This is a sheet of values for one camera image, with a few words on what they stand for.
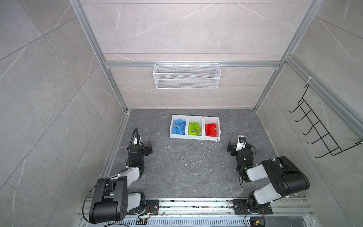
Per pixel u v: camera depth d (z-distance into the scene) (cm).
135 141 78
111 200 42
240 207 73
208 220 70
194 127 106
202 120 104
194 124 107
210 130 100
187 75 101
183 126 101
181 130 101
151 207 73
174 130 104
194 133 100
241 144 78
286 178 46
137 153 67
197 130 104
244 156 69
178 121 107
